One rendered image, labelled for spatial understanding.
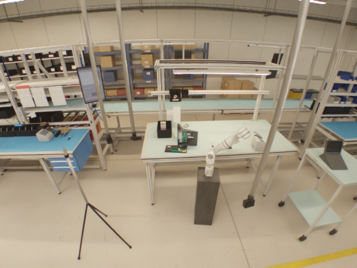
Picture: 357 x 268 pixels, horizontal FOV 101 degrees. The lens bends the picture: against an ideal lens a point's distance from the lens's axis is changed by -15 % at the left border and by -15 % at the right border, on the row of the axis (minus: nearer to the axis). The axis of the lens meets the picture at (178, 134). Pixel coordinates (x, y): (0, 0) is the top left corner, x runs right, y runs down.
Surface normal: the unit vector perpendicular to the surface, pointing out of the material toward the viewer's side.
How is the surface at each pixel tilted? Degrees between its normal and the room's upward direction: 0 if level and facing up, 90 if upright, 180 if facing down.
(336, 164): 24
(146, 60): 90
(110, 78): 90
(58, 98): 90
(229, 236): 0
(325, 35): 90
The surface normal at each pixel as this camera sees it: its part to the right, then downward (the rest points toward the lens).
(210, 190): -0.10, 0.51
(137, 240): 0.00, -0.86
